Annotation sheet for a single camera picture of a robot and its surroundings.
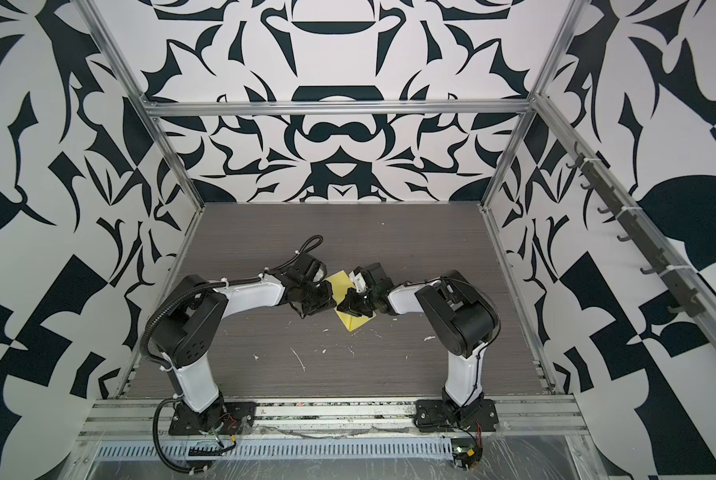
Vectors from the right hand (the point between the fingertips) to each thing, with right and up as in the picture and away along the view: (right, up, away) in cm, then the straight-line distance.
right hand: (339, 306), depth 92 cm
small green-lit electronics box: (+31, -30, -21) cm, 48 cm away
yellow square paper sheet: (0, +5, +7) cm, 9 cm away
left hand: (+1, +3, -1) cm, 3 cm away
